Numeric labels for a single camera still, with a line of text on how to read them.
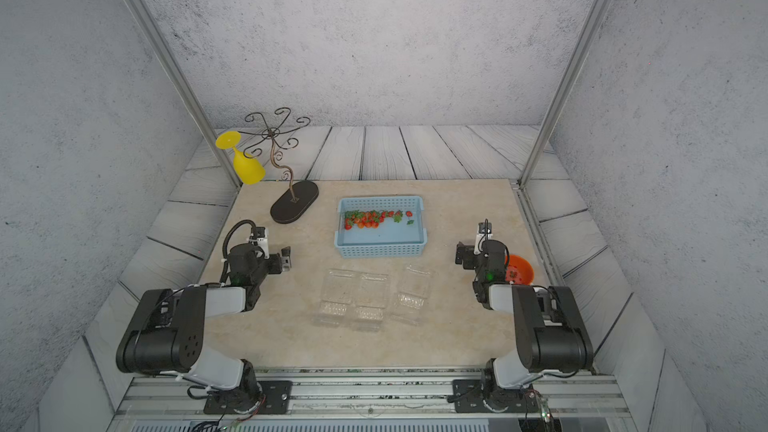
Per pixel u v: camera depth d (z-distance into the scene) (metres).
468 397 0.72
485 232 0.79
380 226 1.08
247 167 0.97
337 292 0.91
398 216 1.10
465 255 0.87
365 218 1.08
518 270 0.91
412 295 0.91
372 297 0.91
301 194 1.15
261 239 0.83
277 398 0.73
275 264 0.85
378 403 0.73
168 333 0.45
